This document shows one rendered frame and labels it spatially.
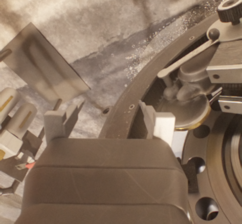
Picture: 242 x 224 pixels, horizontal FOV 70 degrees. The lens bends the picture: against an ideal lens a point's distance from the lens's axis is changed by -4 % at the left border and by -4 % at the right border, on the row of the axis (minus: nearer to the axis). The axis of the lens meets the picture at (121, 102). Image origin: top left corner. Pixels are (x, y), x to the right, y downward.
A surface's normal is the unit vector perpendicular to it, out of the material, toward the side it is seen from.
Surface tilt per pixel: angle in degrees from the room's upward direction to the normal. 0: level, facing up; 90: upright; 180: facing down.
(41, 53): 0
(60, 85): 0
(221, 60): 90
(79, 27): 0
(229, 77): 35
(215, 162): 90
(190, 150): 90
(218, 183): 90
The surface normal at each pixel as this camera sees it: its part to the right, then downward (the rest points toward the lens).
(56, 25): -0.11, 0.65
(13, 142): 0.83, -0.36
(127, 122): -0.55, -0.67
